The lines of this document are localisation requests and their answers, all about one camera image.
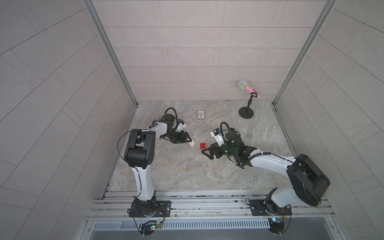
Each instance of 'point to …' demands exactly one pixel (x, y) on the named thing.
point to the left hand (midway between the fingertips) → (188, 138)
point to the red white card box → (200, 115)
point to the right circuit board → (277, 224)
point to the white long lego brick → (192, 143)
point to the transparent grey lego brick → (249, 136)
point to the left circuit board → (148, 228)
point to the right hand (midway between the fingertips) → (207, 149)
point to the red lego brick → (203, 146)
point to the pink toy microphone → (243, 85)
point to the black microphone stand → (246, 112)
